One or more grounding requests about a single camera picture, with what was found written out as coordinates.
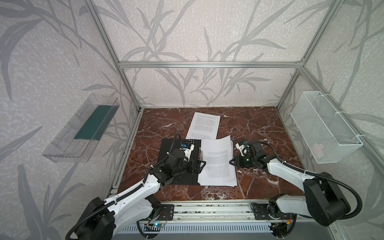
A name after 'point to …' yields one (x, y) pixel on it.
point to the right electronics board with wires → (280, 229)
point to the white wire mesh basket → (328, 138)
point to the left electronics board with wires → (154, 227)
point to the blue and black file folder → (191, 176)
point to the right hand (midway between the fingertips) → (229, 157)
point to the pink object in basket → (318, 150)
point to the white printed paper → (217, 153)
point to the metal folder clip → (200, 155)
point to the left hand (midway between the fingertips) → (201, 158)
